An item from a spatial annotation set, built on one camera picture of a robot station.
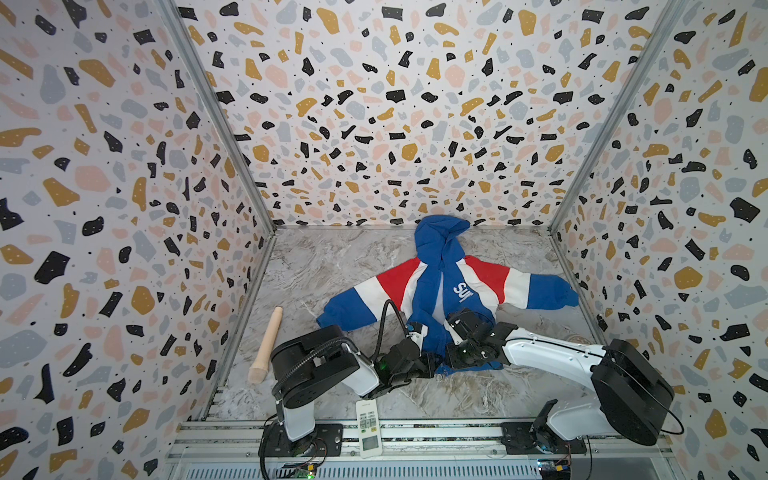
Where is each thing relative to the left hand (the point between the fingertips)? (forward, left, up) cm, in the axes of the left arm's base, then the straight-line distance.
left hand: (448, 359), depth 83 cm
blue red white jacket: (+31, -2, -4) cm, 31 cm away
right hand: (+1, +2, -1) cm, 2 cm away
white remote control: (-19, +21, -3) cm, 28 cm away
